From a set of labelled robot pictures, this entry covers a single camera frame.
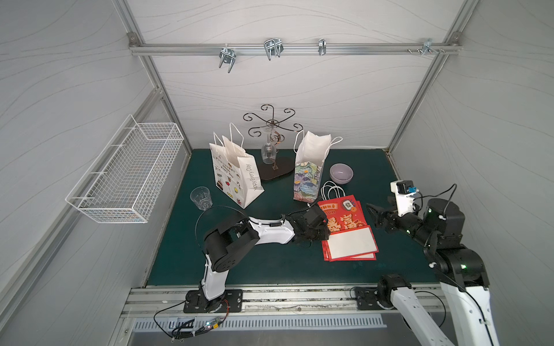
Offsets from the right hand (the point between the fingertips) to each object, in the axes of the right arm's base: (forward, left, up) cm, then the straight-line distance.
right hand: (381, 201), depth 65 cm
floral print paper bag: (+35, +19, -14) cm, 42 cm away
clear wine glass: (+30, +38, -9) cm, 49 cm away
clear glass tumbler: (+15, +70, -26) cm, 76 cm away
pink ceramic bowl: (+33, +3, -27) cm, 43 cm away
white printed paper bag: (+16, +50, -8) cm, 53 cm away
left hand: (0, +12, -26) cm, 29 cm away
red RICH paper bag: (-4, +3, -31) cm, 31 cm away
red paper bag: (+10, +4, -28) cm, 30 cm away
